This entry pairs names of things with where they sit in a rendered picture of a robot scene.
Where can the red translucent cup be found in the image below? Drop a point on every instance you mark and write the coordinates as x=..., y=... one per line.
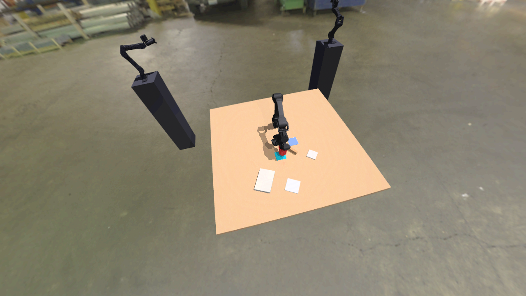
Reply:
x=282, y=152

